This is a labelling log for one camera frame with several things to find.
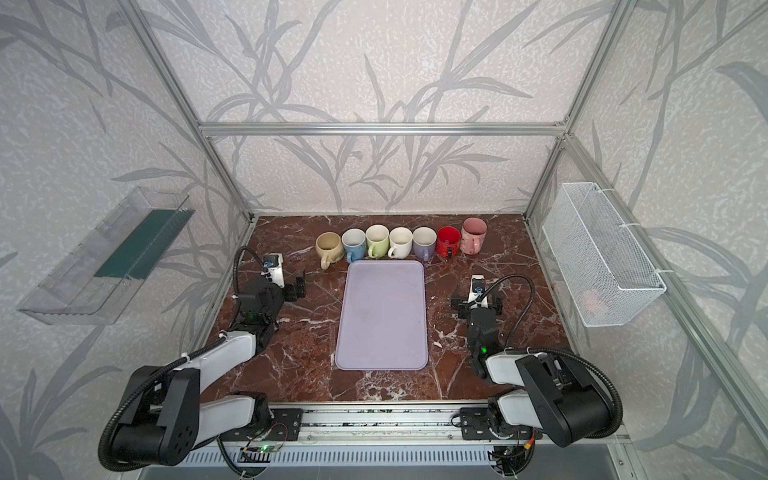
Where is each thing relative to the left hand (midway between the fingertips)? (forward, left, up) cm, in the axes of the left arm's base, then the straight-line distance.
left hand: (292, 261), depth 88 cm
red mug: (+17, -50, -11) cm, 54 cm away
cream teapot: (+13, -7, -10) cm, 18 cm away
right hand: (-4, -56, -2) cm, 56 cm away
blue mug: (+15, -16, -9) cm, 23 cm away
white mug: (+16, -32, -9) cm, 37 cm away
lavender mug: (+18, -41, -12) cm, 46 cm away
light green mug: (+15, -24, -7) cm, 29 cm away
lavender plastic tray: (-12, -27, -14) cm, 33 cm away
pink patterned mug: (+15, -57, -5) cm, 60 cm away
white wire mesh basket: (-17, -76, +21) cm, 80 cm away
